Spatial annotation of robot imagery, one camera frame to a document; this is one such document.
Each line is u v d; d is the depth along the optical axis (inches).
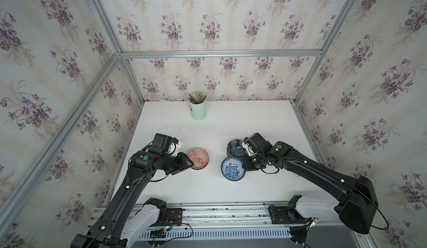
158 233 28.1
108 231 14.8
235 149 34.8
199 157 35.5
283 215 28.8
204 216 29.4
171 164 23.9
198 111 41.8
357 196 15.6
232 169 31.5
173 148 24.4
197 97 41.1
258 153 23.6
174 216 28.8
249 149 25.0
